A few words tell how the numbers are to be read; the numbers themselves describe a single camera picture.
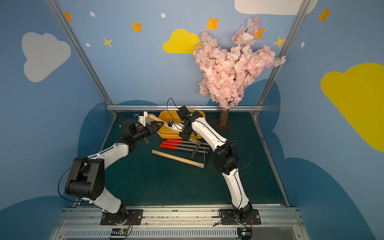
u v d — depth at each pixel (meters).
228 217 0.74
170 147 0.99
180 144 1.01
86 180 0.46
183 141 1.01
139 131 0.77
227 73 0.67
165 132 0.92
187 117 0.68
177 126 0.81
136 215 0.75
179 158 0.95
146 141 1.04
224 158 0.57
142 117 0.82
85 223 0.74
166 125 0.86
